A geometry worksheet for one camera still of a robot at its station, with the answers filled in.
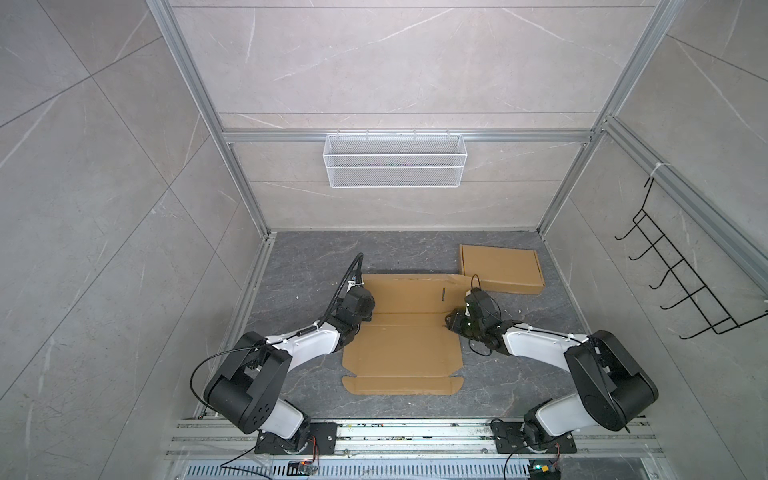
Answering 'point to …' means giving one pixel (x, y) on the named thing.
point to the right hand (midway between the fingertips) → (448, 317)
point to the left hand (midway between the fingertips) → (360, 292)
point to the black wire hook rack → (719, 319)
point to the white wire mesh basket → (395, 161)
